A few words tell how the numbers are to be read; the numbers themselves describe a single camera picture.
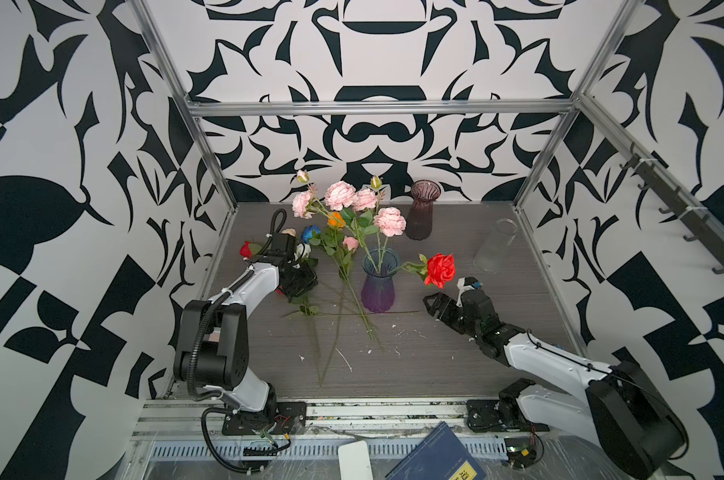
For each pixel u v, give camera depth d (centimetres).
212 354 45
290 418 73
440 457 70
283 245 74
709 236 55
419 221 102
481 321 67
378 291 85
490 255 97
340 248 104
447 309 78
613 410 42
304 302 91
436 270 64
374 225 74
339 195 67
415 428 74
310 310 90
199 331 41
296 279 79
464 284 82
